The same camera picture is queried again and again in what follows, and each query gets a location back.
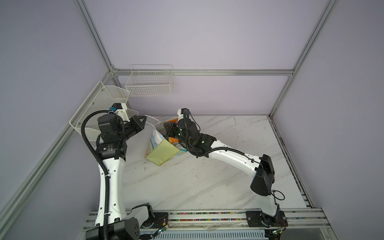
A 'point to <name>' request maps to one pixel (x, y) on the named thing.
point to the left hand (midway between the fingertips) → (146, 117)
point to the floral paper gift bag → (159, 150)
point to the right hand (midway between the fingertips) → (162, 124)
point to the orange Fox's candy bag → (171, 139)
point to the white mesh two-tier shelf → (101, 98)
